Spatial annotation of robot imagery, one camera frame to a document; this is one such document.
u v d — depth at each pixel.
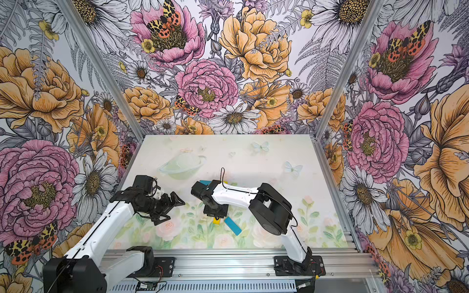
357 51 0.83
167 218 0.80
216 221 0.87
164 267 0.73
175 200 0.73
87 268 0.39
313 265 0.74
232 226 0.85
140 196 0.60
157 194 0.74
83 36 0.78
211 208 0.75
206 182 0.73
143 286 0.70
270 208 0.53
